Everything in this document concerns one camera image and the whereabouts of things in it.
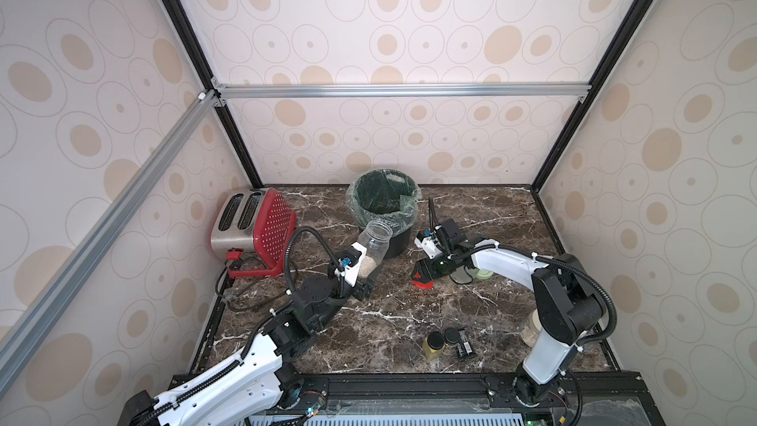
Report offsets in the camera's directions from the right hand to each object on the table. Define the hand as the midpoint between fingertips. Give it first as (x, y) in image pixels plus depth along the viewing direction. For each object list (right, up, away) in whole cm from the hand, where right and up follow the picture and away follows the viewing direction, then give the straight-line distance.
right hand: (430, 270), depth 92 cm
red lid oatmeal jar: (-16, +13, -29) cm, 36 cm away
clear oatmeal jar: (+6, +2, -16) cm, 17 cm away
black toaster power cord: (-58, -9, -3) cm, 58 cm away
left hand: (-16, +8, -23) cm, 29 cm away
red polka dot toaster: (-53, +16, -6) cm, 56 cm away
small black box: (+7, -19, -13) cm, 24 cm away
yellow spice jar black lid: (-2, -15, -19) cm, 25 cm away
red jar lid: (-2, -4, -2) cm, 5 cm away
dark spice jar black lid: (+3, -13, -18) cm, 22 cm away
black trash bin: (-10, +8, +6) cm, 14 cm away
